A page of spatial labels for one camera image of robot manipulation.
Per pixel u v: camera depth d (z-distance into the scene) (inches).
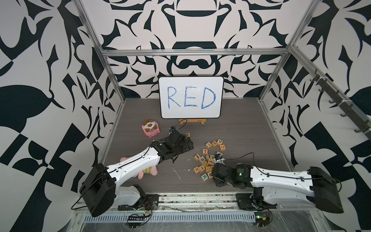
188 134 38.1
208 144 36.1
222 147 36.0
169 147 24.1
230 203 29.8
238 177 21.9
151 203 29.1
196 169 32.6
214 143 36.8
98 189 15.8
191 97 37.6
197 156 34.3
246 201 29.3
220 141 36.9
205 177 31.3
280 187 18.7
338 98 23.7
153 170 31.4
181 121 41.3
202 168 32.7
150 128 37.7
